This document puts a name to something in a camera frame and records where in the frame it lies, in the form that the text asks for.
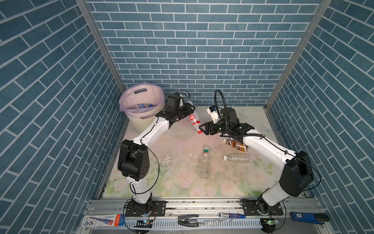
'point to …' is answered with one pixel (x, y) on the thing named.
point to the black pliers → (188, 220)
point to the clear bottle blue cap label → (144, 105)
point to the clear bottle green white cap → (205, 163)
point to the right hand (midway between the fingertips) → (202, 124)
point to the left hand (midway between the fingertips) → (194, 107)
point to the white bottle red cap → (195, 120)
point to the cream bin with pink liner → (139, 102)
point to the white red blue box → (102, 220)
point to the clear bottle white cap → (237, 158)
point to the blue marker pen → (229, 215)
